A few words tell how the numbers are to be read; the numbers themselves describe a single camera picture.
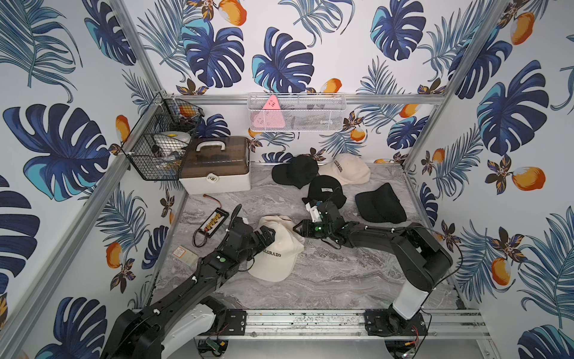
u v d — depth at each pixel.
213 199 1.07
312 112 1.02
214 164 1.06
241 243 0.62
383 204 1.03
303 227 0.83
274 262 0.84
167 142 0.80
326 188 1.04
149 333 0.41
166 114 0.94
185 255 0.90
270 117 0.90
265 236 0.75
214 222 0.98
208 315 0.62
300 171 1.13
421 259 0.48
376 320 0.74
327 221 0.73
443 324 0.76
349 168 1.10
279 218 0.97
